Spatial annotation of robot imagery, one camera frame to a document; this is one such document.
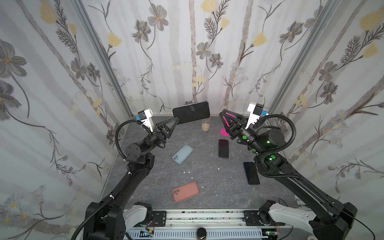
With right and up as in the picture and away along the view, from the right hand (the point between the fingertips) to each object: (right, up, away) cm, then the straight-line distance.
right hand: (225, 112), depth 51 cm
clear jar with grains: (-3, -4, +57) cm, 57 cm away
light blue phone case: (-19, -23, +47) cm, 56 cm away
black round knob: (-8, -50, +11) cm, 52 cm away
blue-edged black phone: (+9, -19, +49) cm, 54 cm away
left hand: (-18, -2, +4) cm, 18 cm away
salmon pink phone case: (-16, -41, +31) cm, 54 cm away
